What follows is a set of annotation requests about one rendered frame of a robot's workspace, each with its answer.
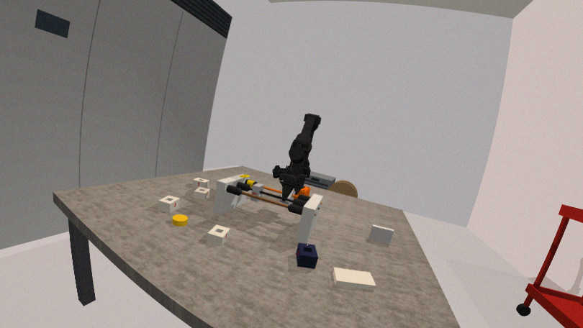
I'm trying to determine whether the cream square block with hole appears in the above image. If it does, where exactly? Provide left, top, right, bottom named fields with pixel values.
left=207, top=224, right=230, bottom=246

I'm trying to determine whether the white square block with red mark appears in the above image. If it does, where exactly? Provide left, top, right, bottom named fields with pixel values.
left=158, top=196, right=180, bottom=214

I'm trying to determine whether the yellow short cylinder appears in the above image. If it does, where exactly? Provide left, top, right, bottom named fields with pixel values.
left=172, top=214, right=188, bottom=227

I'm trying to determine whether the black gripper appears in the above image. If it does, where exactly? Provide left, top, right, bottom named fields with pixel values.
left=279, top=164, right=303, bottom=199

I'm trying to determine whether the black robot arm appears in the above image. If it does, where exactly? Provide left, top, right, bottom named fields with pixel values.
left=272, top=113, right=321, bottom=189

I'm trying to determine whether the white square block with dark centre hole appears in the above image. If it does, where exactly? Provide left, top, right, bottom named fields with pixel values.
left=192, top=178, right=209, bottom=188

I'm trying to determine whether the cream flat rectangular block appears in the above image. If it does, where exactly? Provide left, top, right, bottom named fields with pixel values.
left=332, top=268, right=376, bottom=290

